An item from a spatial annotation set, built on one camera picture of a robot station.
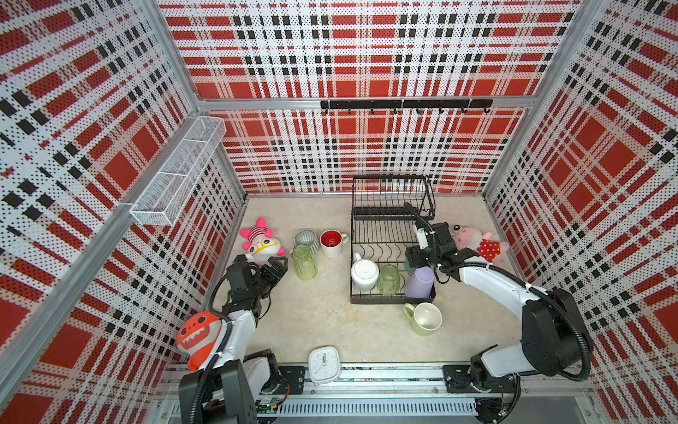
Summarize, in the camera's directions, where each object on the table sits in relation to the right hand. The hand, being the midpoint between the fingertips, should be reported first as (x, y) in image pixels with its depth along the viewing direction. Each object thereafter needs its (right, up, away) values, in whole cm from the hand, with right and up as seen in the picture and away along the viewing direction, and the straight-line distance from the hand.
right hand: (420, 249), depth 90 cm
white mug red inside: (-32, +1, +11) cm, 34 cm away
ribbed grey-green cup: (-42, +3, +14) cm, 44 cm away
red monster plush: (-68, -22, -17) cm, 73 cm away
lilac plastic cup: (-3, -9, -12) cm, 15 cm away
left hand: (-46, -5, -3) cm, 46 cm away
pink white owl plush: (-57, +1, +5) cm, 57 cm away
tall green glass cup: (-39, -4, -2) cm, 40 cm away
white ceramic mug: (-20, -7, -6) cm, 22 cm away
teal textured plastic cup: (-5, -4, -8) cm, 10 cm away
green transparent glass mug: (-12, -9, -5) cm, 16 cm away
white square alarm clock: (-32, -32, -15) cm, 47 cm away
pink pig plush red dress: (+26, 0, +6) cm, 27 cm away
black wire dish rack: (-11, +6, +16) cm, 20 cm away
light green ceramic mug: (0, -21, -6) cm, 22 cm away
